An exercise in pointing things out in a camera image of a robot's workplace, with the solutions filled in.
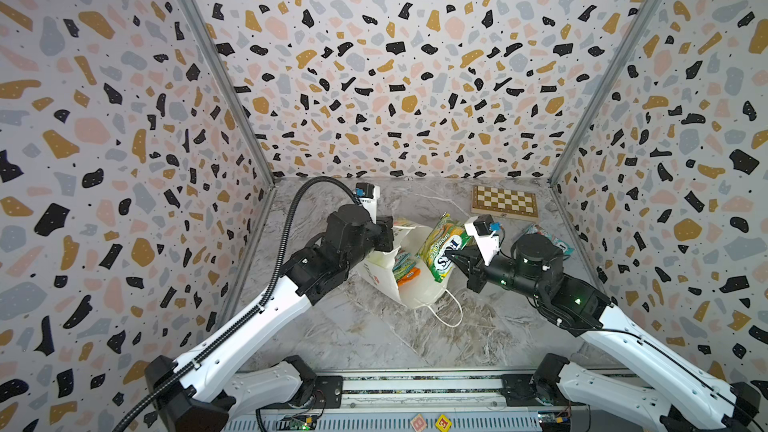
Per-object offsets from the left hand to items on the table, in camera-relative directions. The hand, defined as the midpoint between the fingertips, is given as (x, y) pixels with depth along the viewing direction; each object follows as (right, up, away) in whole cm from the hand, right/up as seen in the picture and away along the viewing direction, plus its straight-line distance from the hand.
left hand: (394, 213), depth 68 cm
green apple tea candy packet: (+12, -4, -3) cm, 13 cm away
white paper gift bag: (-4, -14, +7) cm, 16 cm away
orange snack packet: (+5, -18, +20) cm, 27 cm away
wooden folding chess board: (+40, +3, +45) cm, 60 cm away
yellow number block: (+11, -48, +1) cm, 50 cm away
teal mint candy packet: (+55, -11, +32) cm, 65 cm away
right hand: (+11, -7, -5) cm, 14 cm away
